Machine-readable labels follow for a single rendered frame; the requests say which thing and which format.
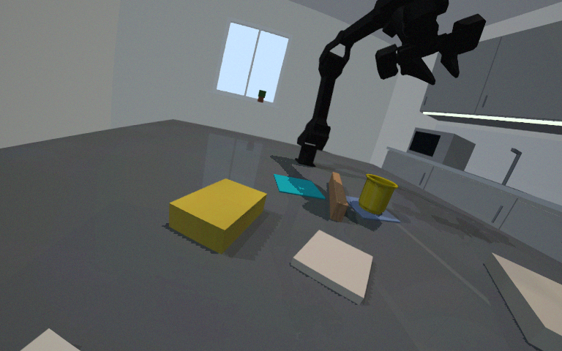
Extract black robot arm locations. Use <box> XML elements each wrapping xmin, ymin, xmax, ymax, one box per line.
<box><xmin>295</xmin><ymin>0</ymin><xmax>449</xmax><ymax>167</ymax></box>

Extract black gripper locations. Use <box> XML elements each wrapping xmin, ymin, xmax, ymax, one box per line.
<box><xmin>375</xmin><ymin>13</ymin><xmax>486</xmax><ymax>85</ymax></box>

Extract beige flat slab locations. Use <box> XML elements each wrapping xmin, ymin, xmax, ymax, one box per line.
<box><xmin>291</xmin><ymin>230</ymin><xmax>372</xmax><ymax>305</ymax></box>

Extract yellow rectangular block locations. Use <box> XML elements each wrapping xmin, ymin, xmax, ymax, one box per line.
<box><xmin>169</xmin><ymin>178</ymin><xmax>267</xmax><ymax>254</ymax></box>

